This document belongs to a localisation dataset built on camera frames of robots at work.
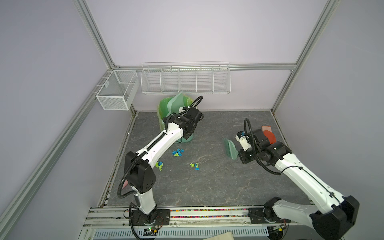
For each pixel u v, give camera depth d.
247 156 0.68
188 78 0.99
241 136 0.69
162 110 0.91
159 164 0.91
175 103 0.78
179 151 0.96
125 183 0.40
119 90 1.02
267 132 1.08
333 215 0.37
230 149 0.85
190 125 0.57
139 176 0.53
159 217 0.73
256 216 0.71
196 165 0.91
